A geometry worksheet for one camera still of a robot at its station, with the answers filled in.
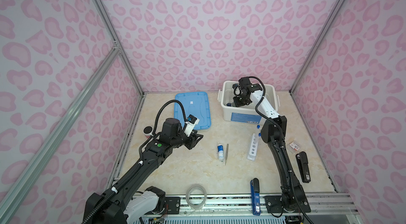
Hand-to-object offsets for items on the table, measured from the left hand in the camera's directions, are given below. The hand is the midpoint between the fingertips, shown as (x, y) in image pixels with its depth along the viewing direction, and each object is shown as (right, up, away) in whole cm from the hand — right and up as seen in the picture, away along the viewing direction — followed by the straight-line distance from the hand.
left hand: (199, 131), depth 78 cm
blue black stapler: (+26, -29, -5) cm, 39 cm away
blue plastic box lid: (-5, +14, +36) cm, 40 cm away
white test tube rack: (+28, -14, +8) cm, 32 cm away
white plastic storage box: (+26, +8, +14) cm, 31 cm away
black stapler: (+53, -18, +4) cm, 56 cm away
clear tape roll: (-2, -32, -7) cm, 33 cm away
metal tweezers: (+15, -12, +15) cm, 24 cm away
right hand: (+24, +16, +28) cm, 40 cm away
